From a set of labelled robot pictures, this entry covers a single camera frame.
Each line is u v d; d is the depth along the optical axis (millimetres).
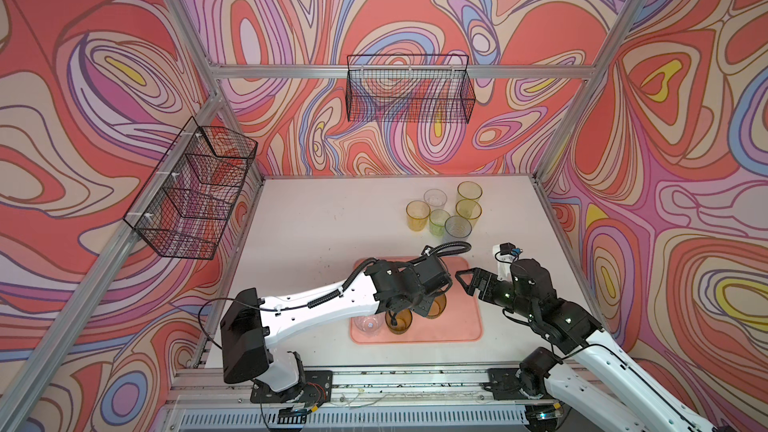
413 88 967
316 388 731
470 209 981
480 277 657
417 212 1017
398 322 834
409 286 535
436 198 1074
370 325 824
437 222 988
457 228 950
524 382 670
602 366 473
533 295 551
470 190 986
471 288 664
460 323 843
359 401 732
